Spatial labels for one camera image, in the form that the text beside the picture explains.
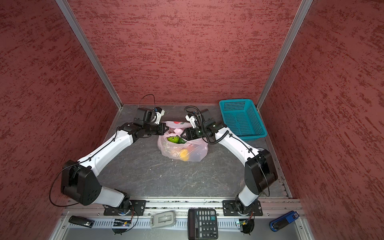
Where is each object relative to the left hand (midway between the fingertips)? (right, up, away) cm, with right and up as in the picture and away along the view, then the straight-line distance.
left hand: (168, 130), depth 83 cm
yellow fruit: (+9, -15, +4) cm, 18 cm away
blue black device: (+55, -41, -16) cm, 70 cm away
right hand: (+10, -4, -2) cm, 11 cm away
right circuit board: (+42, -45, -12) cm, 63 cm away
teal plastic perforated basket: (+52, +8, +30) cm, 61 cm away
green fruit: (+3, -6, +10) cm, 13 cm away
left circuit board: (-22, -45, -10) cm, 52 cm away
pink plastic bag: (+14, -13, +4) cm, 19 cm away
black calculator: (+19, -43, -15) cm, 49 cm away
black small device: (-39, -43, -13) cm, 59 cm away
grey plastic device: (+1, -41, -14) cm, 44 cm away
